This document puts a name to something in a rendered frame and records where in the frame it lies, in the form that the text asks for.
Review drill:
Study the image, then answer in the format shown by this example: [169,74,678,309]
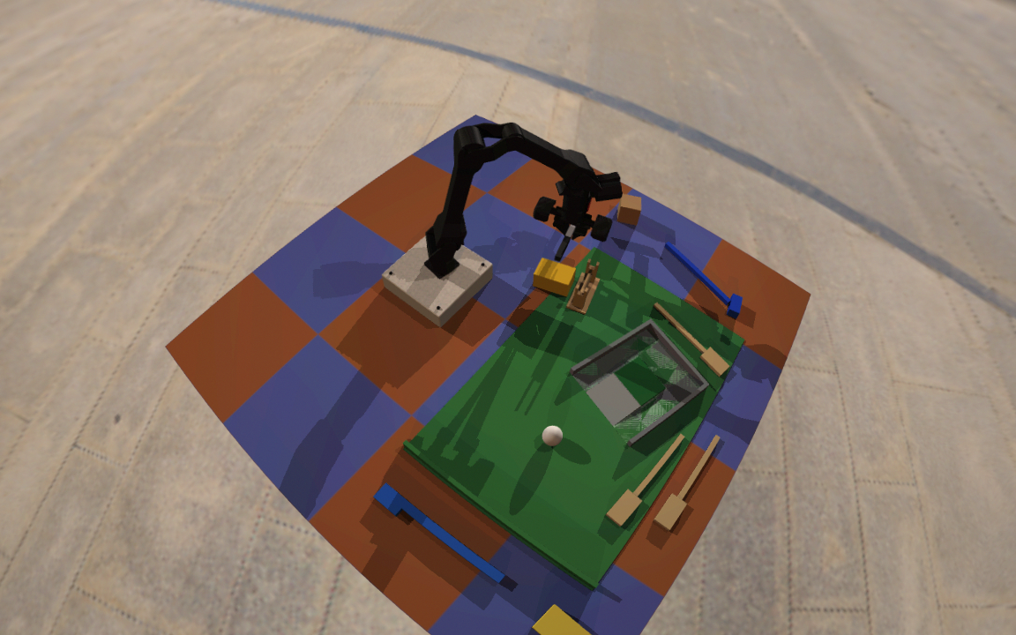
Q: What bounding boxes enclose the white golf ball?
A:
[542,426,563,446]

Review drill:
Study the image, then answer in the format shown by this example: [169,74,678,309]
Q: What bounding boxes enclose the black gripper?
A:
[533,197,613,242]

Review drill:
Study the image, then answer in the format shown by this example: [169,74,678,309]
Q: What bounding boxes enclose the green flat mat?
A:
[409,247,745,583]

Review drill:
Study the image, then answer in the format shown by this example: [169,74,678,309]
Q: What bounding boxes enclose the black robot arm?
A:
[424,123,623,279]

